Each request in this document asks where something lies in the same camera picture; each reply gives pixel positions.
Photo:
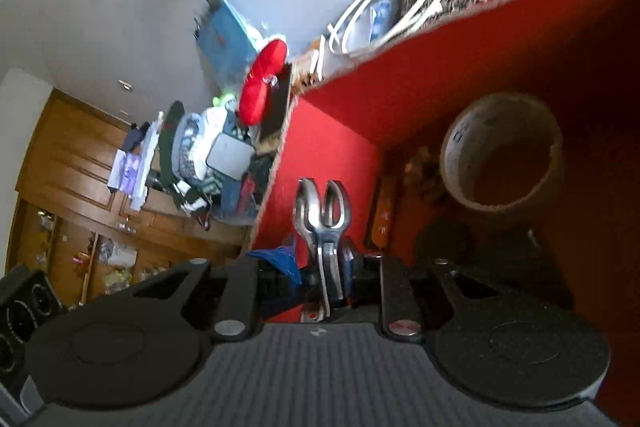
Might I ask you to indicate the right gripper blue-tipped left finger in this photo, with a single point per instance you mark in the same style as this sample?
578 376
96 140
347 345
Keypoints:
279 277

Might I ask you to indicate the silver metal clamp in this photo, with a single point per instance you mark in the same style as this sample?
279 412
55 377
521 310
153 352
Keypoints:
321 222

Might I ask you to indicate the black smartphone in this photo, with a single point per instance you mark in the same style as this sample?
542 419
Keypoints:
278 108

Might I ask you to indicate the wooden cabinet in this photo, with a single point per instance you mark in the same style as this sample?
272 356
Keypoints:
65 211

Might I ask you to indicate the brown tape roll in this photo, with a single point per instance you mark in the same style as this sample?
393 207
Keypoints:
503 155

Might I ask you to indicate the pile of folded clothes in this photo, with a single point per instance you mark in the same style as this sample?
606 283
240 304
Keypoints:
169 155

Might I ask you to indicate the green frog toy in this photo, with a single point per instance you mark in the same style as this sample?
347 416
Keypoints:
226 100

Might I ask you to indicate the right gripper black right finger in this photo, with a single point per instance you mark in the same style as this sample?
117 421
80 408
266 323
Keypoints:
361 272

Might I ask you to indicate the red cardboard box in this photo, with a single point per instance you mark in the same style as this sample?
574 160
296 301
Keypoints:
578 57

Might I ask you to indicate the blue white patterned packet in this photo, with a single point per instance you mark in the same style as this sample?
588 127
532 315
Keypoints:
383 17

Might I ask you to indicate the red plush cushion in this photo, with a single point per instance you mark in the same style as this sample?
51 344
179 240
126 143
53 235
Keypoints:
255 98

